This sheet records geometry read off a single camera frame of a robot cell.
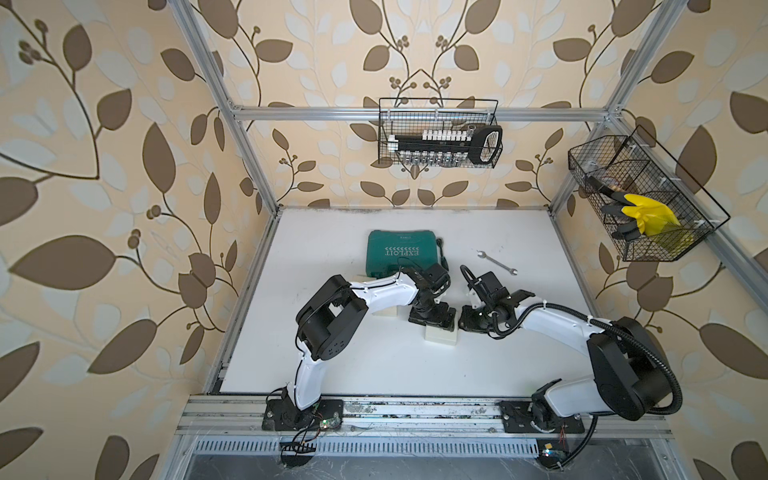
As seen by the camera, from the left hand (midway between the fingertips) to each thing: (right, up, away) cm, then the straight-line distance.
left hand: (441, 322), depth 87 cm
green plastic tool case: (-16, +20, +14) cm, 30 cm away
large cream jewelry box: (-1, -3, -3) cm, 4 cm away
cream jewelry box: (-14, +3, +3) cm, 15 cm away
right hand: (+6, -1, +2) cm, 7 cm away
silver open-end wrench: (+18, +19, +18) cm, 32 cm away
